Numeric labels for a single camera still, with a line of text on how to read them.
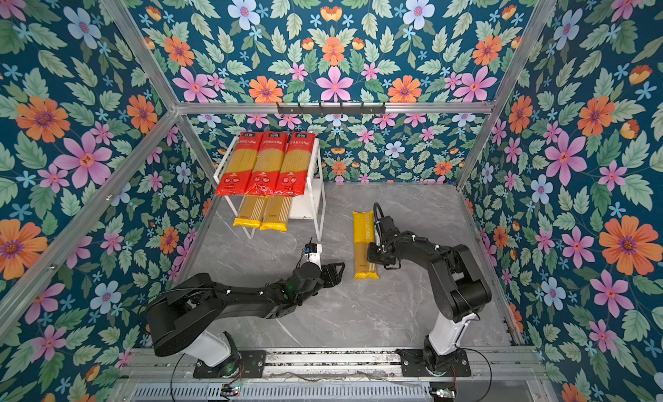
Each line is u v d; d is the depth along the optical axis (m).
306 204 0.93
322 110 0.93
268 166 0.78
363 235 1.01
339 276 0.79
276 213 0.87
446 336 0.56
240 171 0.76
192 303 0.50
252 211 0.88
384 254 0.70
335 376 0.72
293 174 0.74
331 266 0.78
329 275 0.75
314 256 0.78
